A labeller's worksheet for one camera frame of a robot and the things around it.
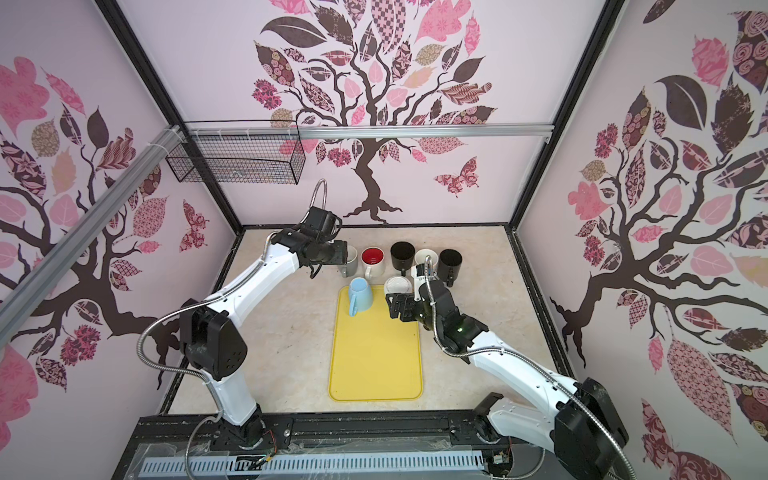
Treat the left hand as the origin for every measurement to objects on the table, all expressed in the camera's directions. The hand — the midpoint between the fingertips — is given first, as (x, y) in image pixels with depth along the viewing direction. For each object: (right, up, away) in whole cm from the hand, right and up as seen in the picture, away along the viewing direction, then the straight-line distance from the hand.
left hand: (337, 256), depth 87 cm
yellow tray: (+11, -30, -1) cm, 32 cm away
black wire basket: (-34, +34, +7) cm, 48 cm away
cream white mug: (+10, -1, +15) cm, 18 cm away
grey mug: (+2, -4, +11) cm, 12 cm away
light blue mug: (+7, -12, +2) cm, 14 cm away
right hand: (+19, -10, -8) cm, 22 cm away
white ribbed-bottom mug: (+18, -9, +6) cm, 21 cm away
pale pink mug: (+26, 0, +11) cm, 29 cm away
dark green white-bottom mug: (+20, 0, +13) cm, 24 cm away
